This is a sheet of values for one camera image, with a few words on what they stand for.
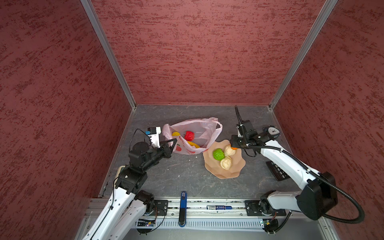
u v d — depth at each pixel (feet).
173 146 2.19
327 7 2.33
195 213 2.41
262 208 2.20
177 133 3.20
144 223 2.37
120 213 1.51
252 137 1.98
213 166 2.92
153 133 1.98
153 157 1.86
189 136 3.18
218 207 2.42
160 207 2.43
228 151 2.87
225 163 2.74
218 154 2.86
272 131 3.30
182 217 2.21
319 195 1.34
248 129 2.08
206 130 2.94
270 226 2.33
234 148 2.88
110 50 2.87
